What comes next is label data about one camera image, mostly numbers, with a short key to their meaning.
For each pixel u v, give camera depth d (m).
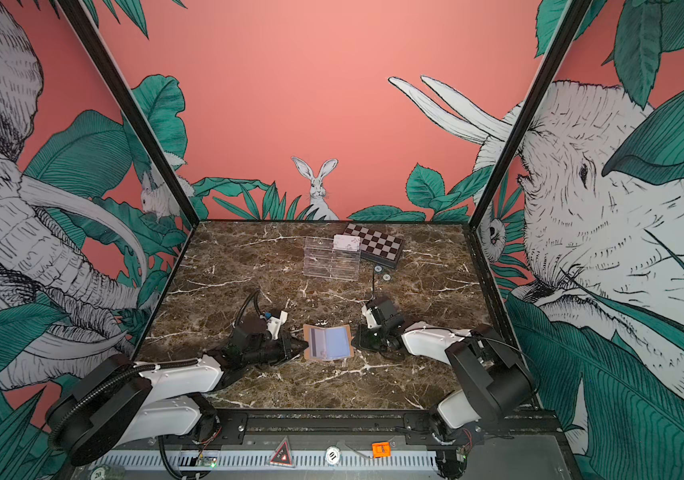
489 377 0.45
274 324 0.80
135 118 0.89
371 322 0.82
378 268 1.07
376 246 1.10
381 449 0.69
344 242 1.03
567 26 0.71
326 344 0.88
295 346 0.79
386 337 0.70
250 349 0.69
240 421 0.75
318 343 0.86
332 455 0.70
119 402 0.42
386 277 1.05
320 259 1.10
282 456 0.70
